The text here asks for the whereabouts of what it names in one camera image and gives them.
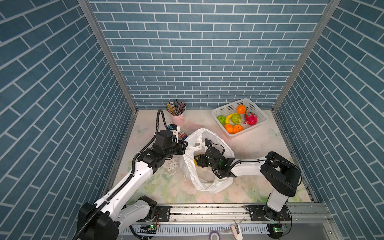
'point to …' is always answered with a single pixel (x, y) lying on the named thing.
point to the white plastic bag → (203, 178)
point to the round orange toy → (237, 129)
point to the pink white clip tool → (237, 231)
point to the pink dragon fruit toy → (250, 118)
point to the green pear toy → (236, 118)
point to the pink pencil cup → (179, 120)
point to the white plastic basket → (230, 108)
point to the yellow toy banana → (227, 118)
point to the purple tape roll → (214, 231)
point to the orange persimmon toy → (229, 127)
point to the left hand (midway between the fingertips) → (191, 144)
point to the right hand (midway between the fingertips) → (198, 157)
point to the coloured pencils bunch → (176, 108)
